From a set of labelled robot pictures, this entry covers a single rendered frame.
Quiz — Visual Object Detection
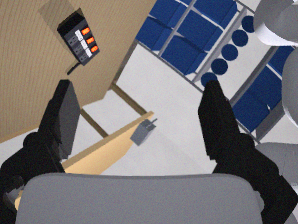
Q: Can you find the dark grey power strip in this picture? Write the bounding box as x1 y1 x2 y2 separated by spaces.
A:
57 13 100 75

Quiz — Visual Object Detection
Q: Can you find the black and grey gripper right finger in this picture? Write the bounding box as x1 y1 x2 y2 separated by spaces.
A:
198 80 298 224

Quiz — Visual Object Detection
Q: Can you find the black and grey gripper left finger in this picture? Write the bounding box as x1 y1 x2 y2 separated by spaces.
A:
0 79 81 224

